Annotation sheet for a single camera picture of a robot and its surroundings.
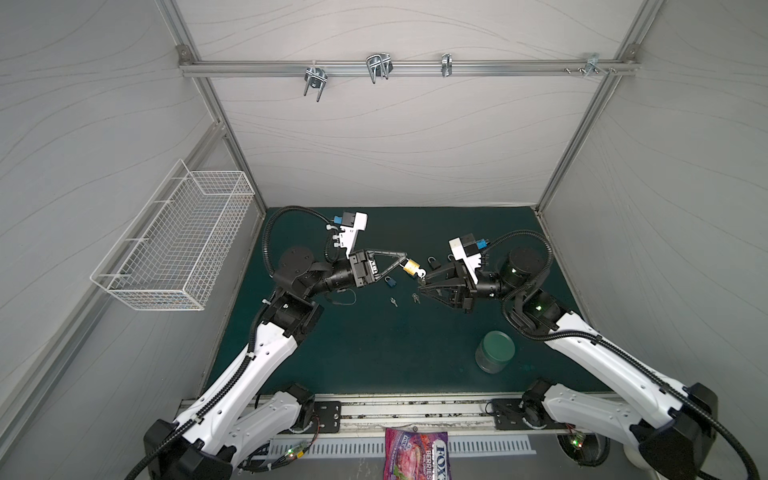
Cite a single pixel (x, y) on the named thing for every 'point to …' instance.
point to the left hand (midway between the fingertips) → (408, 257)
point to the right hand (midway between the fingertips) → (424, 277)
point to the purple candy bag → (413, 455)
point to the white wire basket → (172, 254)
